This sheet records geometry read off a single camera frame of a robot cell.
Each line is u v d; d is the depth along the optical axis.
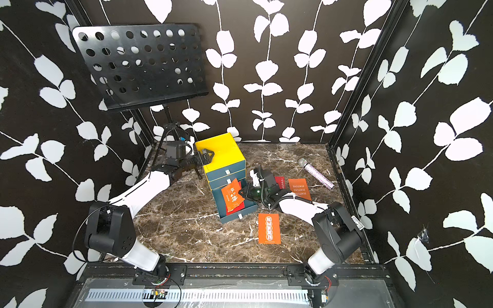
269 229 0.86
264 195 0.69
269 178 0.69
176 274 0.73
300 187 1.01
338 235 0.45
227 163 0.82
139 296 0.70
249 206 0.86
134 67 0.68
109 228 0.44
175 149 0.67
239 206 0.83
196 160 0.78
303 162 1.07
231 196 0.88
